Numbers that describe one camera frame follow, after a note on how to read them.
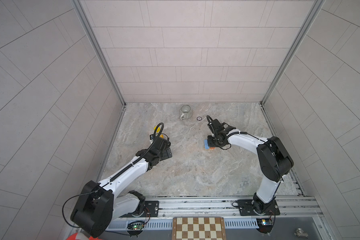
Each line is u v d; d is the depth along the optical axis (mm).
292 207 726
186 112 1026
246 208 708
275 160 481
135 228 649
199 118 1055
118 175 456
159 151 648
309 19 754
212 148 913
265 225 679
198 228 642
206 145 840
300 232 640
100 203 389
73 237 579
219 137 686
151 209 703
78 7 712
